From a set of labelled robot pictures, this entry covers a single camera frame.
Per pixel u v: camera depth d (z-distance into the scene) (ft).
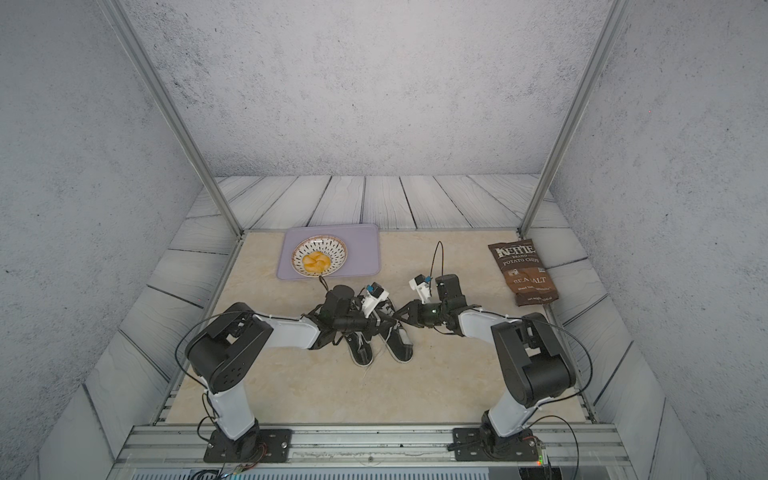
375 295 2.64
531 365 1.52
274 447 2.39
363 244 3.86
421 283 2.79
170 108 2.84
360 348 2.85
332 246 3.76
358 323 2.59
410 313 2.70
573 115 2.86
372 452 2.38
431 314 2.59
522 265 3.54
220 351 1.64
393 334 2.86
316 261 3.52
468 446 2.38
